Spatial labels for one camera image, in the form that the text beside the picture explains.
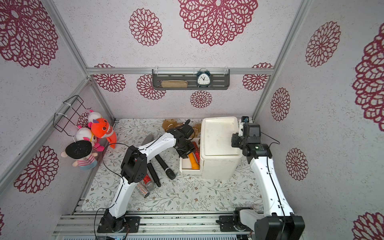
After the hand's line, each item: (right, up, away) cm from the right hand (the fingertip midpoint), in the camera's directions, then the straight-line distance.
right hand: (238, 134), depth 77 cm
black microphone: (-37, -23, +11) cm, 45 cm away
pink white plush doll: (-84, 0, +8) cm, 85 cm away
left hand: (-23, -13, +17) cm, 31 cm away
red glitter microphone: (-21, -12, +17) cm, 29 cm away
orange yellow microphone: (-22, -18, +14) cm, 32 cm away
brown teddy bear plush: (-38, +7, +29) cm, 49 cm away
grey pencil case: (-55, -3, +30) cm, 62 cm away
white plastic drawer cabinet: (-10, -12, -5) cm, 17 cm away
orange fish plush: (-78, +3, +13) cm, 79 cm away
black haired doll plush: (-80, -9, -1) cm, 81 cm away
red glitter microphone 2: (-48, -28, +7) cm, 56 cm away
